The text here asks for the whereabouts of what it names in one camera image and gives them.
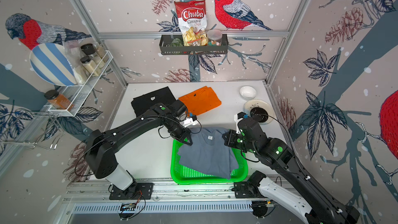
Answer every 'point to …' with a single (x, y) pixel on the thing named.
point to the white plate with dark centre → (260, 111)
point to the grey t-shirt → (209, 152)
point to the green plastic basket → (184, 175)
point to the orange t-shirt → (200, 100)
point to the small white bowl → (247, 92)
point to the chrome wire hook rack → (28, 127)
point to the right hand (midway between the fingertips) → (221, 134)
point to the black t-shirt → (143, 102)
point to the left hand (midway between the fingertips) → (193, 140)
